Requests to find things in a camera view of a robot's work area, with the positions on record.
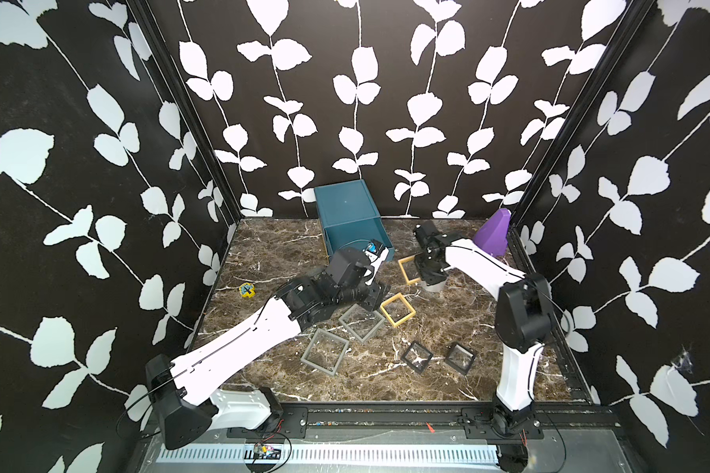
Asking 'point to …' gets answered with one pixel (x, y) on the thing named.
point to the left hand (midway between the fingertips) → (383, 279)
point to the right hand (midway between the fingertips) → (414, 266)
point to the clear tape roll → (438, 288)
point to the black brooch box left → (416, 357)
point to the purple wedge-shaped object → (492, 234)
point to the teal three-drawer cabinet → (350, 218)
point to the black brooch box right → (459, 357)
